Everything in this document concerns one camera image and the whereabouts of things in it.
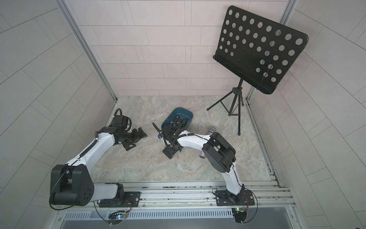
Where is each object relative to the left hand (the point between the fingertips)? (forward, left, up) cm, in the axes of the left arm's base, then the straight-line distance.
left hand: (145, 136), depth 85 cm
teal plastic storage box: (+23, -22, -5) cm, 32 cm away
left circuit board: (-39, +7, -7) cm, 40 cm away
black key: (+16, -24, -6) cm, 29 cm away
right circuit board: (-37, -52, -8) cm, 65 cm away
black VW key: (+17, -19, -6) cm, 26 cm away
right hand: (-4, -16, -9) cm, 19 cm away
